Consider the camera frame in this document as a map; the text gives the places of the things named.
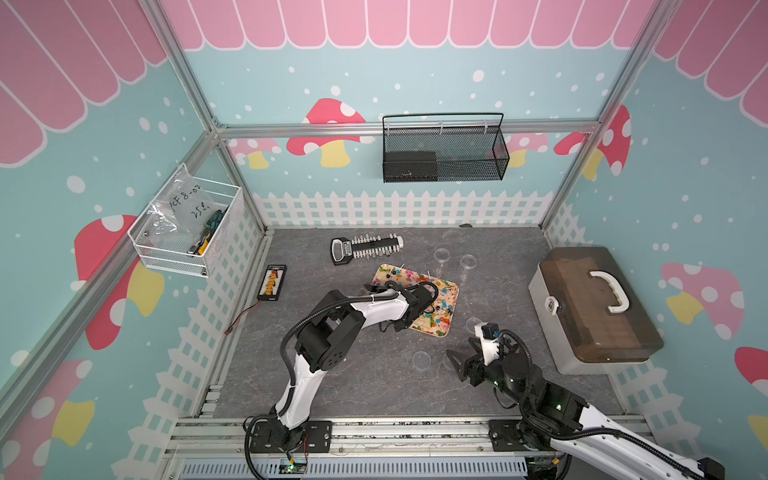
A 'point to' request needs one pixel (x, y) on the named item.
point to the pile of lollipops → (439, 317)
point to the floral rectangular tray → (439, 322)
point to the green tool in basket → (210, 226)
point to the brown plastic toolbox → (593, 315)
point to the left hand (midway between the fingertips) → (362, 293)
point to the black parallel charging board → (272, 282)
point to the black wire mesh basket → (444, 154)
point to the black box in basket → (410, 166)
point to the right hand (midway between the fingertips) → (457, 348)
